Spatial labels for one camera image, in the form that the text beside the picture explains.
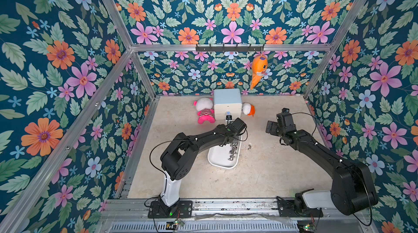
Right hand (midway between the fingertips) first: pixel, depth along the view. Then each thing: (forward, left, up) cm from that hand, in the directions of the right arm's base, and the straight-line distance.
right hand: (276, 125), depth 89 cm
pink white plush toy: (+17, +43, -4) cm, 46 cm away
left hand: (-3, +23, -7) cm, 25 cm away
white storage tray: (-14, +27, -12) cm, 33 cm away
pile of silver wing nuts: (-8, +23, -11) cm, 27 cm away
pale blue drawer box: (+13, +27, +4) cm, 31 cm away
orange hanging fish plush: (+28, +9, +20) cm, 35 cm away
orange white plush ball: (+16, +14, -6) cm, 22 cm away
